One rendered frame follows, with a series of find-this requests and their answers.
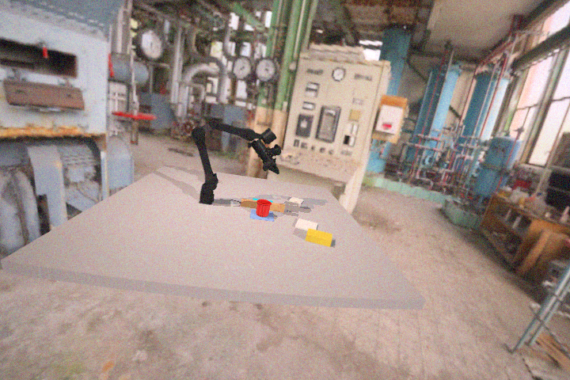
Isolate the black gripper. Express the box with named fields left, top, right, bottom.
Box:
left=257, top=147, right=279, bottom=174

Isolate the yellow flat block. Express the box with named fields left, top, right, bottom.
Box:
left=306, top=229, right=332, bottom=246

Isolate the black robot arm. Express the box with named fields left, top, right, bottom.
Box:
left=192, top=120, right=281, bottom=205

